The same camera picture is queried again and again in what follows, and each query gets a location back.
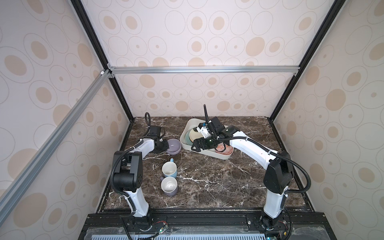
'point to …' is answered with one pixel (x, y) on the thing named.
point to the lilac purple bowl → (175, 146)
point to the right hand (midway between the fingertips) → (198, 146)
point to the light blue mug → (169, 168)
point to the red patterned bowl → (228, 151)
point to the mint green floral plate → (187, 139)
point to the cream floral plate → (194, 135)
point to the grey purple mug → (169, 185)
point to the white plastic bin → (189, 123)
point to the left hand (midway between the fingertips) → (170, 143)
